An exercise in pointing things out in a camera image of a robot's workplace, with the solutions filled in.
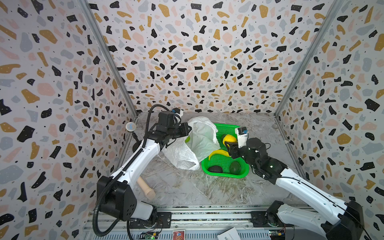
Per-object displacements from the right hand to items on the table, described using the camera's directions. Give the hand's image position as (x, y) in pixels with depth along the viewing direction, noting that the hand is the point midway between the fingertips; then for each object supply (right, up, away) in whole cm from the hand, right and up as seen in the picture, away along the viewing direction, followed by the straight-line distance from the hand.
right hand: (228, 139), depth 74 cm
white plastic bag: (-14, -3, +20) cm, 25 cm away
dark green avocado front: (+6, -18, +12) cm, 22 cm away
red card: (-24, -44, -5) cm, 50 cm away
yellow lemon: (0, 0, -1) cm, 1 cm away
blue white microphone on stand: (-50, +6, +4) cm, 50 cm away
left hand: (-18, +7, +4) cm, 20 cm away
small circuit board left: (-36, -45, -4) cm, 58 cm away
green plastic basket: (0, -18, +19) cm, 27 cm away
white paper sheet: (0, -42, -8) cm, 43 cm away
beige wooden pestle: (-41, -29, +4) cm, 50 cm away
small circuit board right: (+23, -45, -3) cm, 50 cm away
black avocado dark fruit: (-5, -19, +15) cm, 25 cm away
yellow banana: (-2, -9, +13) cm, 16 cm away
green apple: (-23, -2, +29) cm, 37 cm away
